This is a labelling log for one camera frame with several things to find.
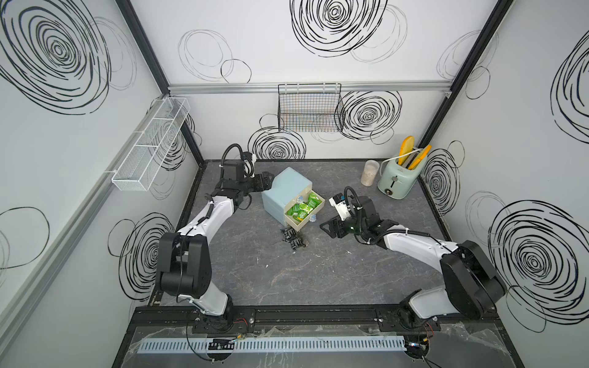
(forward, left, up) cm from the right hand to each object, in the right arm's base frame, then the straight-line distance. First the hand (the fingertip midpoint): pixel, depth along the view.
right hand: (326, 224), depth 86 cm
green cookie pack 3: (+11, +5, -2) cm, 12 cm away
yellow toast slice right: (+28, -40, +8) cm, 49 cm away
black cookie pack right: (-4, +12, -8) cm, 15 cm away
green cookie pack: (+7, +13, -2) cm, 15 cm away
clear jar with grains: (+30, -22, -2) cm, 37 cm away
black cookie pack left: (0, +15, -9) cm, 17 cm away
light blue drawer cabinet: (+13, +16, +6) cm, 21 cm away
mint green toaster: (+20, -30, +2) cm, 36 cm away
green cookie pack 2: (+6, +9, -1) cm, 11 cm away
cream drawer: (-1, +11, 0) cm, 11 cm away
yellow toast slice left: (+32, -35, +10) cm, 49 cm away
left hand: (+15, +24, +10) cm, 30 cm away
